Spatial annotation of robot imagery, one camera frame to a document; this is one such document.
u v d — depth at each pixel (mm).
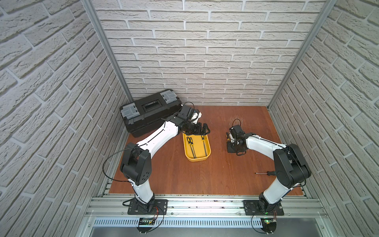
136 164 455
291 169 467
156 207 725
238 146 700
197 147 952
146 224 713
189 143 974
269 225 697
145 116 917
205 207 758
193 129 737
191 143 974
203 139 997
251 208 731
